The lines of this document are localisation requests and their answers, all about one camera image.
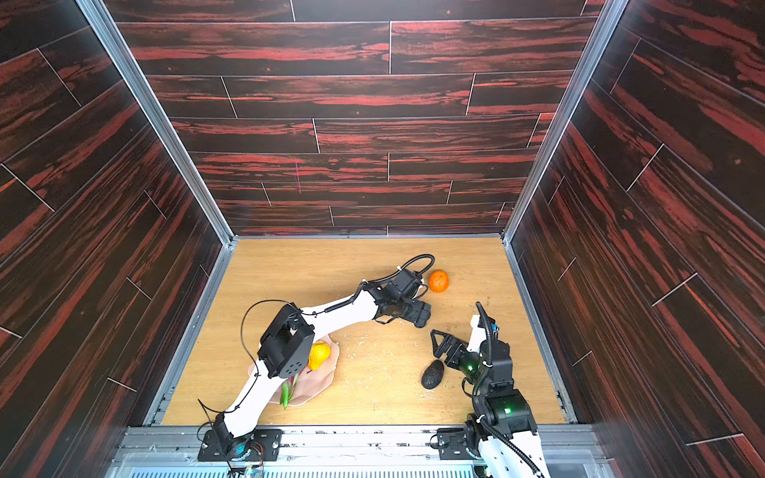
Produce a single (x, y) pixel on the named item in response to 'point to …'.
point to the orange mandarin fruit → (438, 281)
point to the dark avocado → (432, 374)
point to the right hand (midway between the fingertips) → (450, 335)
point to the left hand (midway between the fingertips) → (422, 312)
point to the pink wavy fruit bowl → (310, 383)
